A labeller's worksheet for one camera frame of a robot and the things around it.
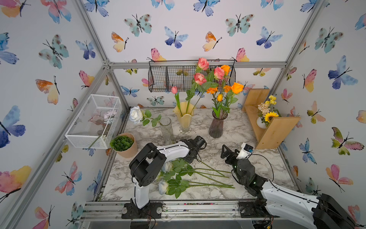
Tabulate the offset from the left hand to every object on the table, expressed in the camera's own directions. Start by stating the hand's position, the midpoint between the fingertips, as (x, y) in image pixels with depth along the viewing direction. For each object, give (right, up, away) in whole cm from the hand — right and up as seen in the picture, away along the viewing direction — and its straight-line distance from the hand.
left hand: (198, 153), depth 93 cm
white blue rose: (-13, -10, -7) cm, 18 cm away
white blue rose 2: (-13, -16, -14) cm, 25 cm away
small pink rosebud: (-15, +39, -7) cm, 42 cm away
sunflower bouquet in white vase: (+39, +26, -10) cm, 48 cm away
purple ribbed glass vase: (+13, +16, +7) cm, 22 cm away
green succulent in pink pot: (-44, +6, -8) cm, 45 cm away
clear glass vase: (-20, +18, -5) cm, 27 cm away
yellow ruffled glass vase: (-8, +28, +3) cm, 29 cm away
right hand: (+17, +6, -12) cm, 22 cm away
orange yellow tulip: (+12, +27, -4) cm, 30 cm away
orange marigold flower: (+8, +38, -10) cm, 40 cm away
